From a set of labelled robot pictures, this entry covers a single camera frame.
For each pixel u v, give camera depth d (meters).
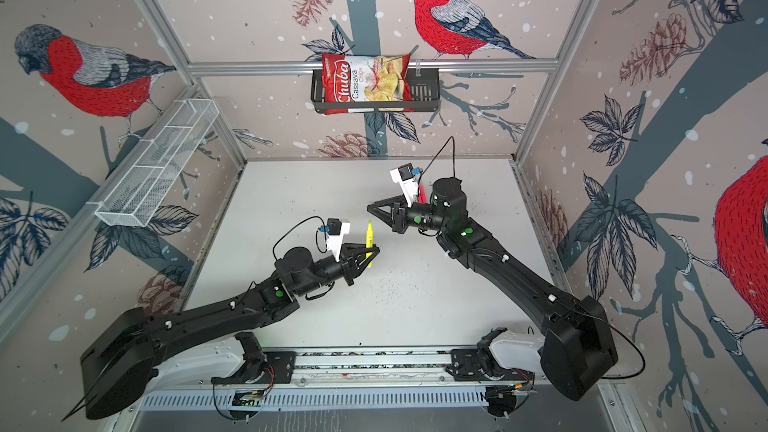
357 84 0.88
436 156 1.24
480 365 0.73
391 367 0.75
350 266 0.63
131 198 0.71
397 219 0.62
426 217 0.62
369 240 0.68
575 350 0.39
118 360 0.43
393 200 0.65
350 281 0.64
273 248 0.54
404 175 0.63
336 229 0.64
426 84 0.95
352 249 0.68
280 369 0.73
